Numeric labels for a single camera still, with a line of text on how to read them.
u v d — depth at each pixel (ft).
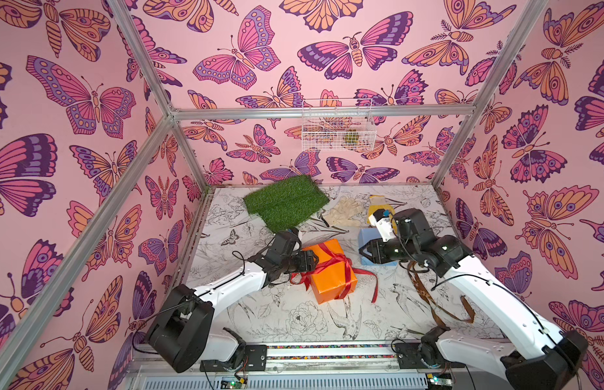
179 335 1.37
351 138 3.10
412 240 1.79
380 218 2.16
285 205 3.70
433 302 2.74
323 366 2.39
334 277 2.61
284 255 2.19
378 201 3.71
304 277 2.74
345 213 3.59
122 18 2.30
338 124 3.11
